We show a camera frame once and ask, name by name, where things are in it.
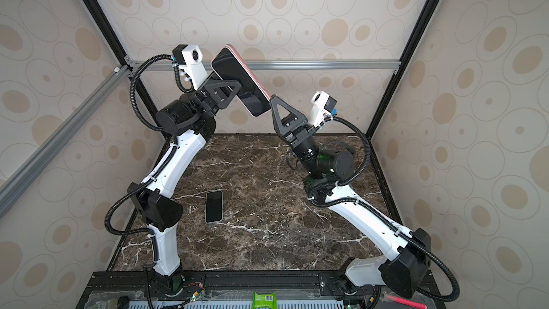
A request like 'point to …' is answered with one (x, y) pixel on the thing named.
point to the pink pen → (387, 297)
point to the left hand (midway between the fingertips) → (254, 96)
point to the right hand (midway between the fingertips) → (276, 108)
